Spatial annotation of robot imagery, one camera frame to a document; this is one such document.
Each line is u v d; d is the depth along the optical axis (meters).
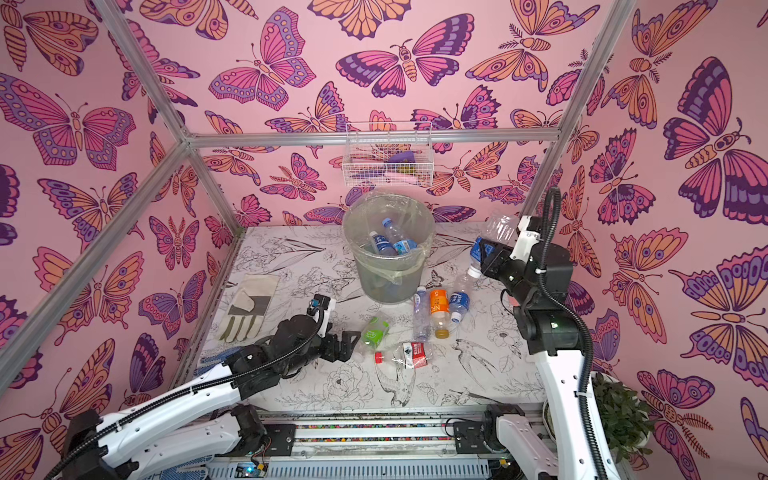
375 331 0.87
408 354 0.85
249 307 0.97
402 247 0.90
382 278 0.82
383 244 0.92
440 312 0.93
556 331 0.43
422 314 0.95
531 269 0.55
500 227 0.61
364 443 0.75
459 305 0.92
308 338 0.56
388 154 0.95
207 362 0.87
